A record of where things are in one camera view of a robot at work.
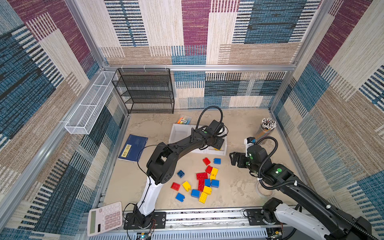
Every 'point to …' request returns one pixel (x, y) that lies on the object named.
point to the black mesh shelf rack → (145, 90)
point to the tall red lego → (201, 183)
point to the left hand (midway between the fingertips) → (219, 140)
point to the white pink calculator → (104, 218)
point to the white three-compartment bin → (178, 132)
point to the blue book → (133, 148)
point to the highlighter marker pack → (184, 120)
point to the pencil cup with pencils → (267, 125)
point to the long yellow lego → (203, 198)
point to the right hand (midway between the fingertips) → (237, 157)
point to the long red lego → (203, 175)
